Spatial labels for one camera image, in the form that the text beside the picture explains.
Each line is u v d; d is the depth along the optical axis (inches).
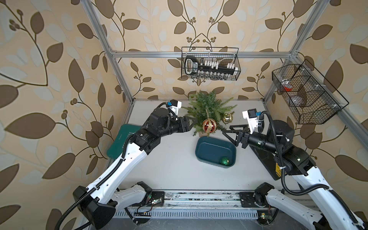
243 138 20.3
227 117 27.7
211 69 33.1
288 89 32.4
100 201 14.8
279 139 17.0
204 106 27.4
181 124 22.7
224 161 32.5
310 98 28.9
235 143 20.9
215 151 36.6
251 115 20.4
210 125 26.8
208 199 29.7
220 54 35.8
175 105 23.8
